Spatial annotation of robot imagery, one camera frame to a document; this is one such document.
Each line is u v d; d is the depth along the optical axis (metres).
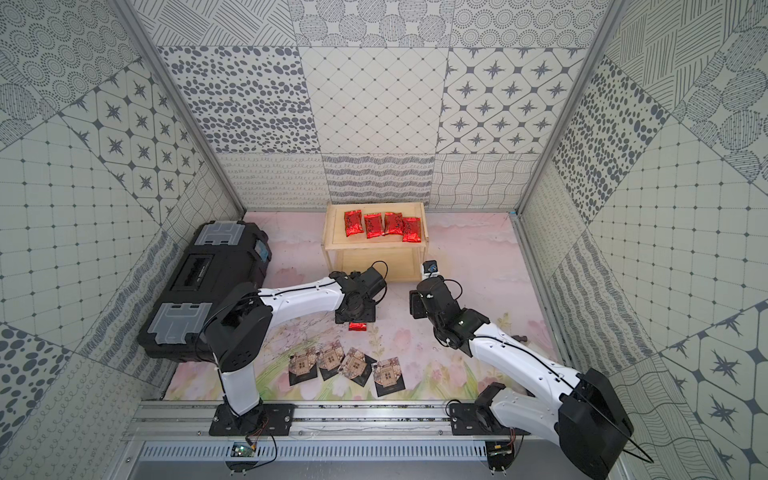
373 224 0.86
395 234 0.84
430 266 0.72
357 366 0.82
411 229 0.84
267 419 0.73
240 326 0.49
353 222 0.86
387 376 0.81
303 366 0.82
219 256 0.86
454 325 0.59
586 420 0.39
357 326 0.90
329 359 0.84
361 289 0.73
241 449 0.72
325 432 0.73
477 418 0.66
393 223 0.86
